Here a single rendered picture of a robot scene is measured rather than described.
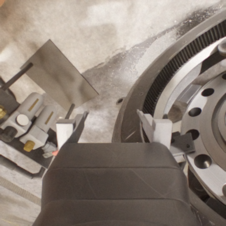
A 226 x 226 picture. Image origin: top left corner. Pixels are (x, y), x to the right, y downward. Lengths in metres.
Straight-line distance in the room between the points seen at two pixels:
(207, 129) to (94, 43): 0.69
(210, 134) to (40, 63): 0.93
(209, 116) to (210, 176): 0.16
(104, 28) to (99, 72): 0.24
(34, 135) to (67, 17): 0.58
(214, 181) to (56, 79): 0.95
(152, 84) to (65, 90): 0.74
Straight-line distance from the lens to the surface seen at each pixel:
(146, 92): 0.43
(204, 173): 0.39
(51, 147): 0.80
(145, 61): 0.92
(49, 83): 1.11
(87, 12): 0.89
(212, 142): 0.42
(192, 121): 0.47
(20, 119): 0.73
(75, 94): 1.09
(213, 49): 0.58
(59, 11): 0.93
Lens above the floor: 0.85
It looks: 49 degrees down
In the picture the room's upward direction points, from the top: 171 degrees counter-clockwise
